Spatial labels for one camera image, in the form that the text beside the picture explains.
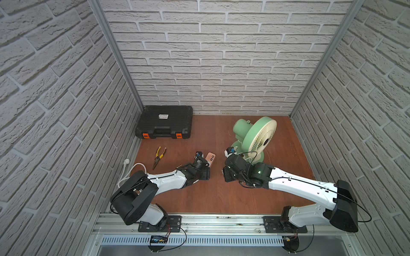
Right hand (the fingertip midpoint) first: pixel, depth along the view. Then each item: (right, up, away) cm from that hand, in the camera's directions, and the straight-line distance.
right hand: (225, 170), depth 77 cm
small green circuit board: (-32, -31, -5) cm, 44 cm away
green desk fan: (+12, +16, -6) cm, 21 cm away
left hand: (-13, -2, +15) cm, 19 cm away
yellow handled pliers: (-40, +3, +18) cm, 44 cm away
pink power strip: (-7, +3, +17) cm, 19 cm away
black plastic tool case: (-39, +26, +30) cm, 55 cm away
